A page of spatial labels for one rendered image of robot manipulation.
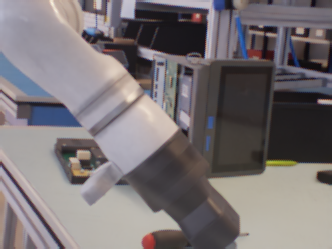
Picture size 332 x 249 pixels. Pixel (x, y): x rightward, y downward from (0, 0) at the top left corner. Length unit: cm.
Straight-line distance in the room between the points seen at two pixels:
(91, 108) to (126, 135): 4
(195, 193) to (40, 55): 20
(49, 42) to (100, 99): 7
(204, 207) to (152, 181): 6
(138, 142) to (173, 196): 6
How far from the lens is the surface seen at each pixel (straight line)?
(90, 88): 78
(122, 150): 78
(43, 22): 77
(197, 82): 116
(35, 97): 279
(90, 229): 106
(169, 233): 98
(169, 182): 78
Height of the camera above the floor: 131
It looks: 9 degrees down
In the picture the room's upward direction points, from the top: 5 degrees clockwise
